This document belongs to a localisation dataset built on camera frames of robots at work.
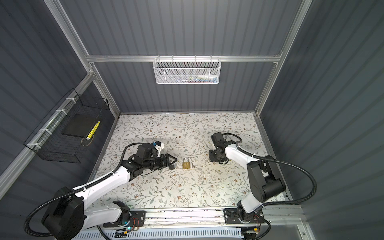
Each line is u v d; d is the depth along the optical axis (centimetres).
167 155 75
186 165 91
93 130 74
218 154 79
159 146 78
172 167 91
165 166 72
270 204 54
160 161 73
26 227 38
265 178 46
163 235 77
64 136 72
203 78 91
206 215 76
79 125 75
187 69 124
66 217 40
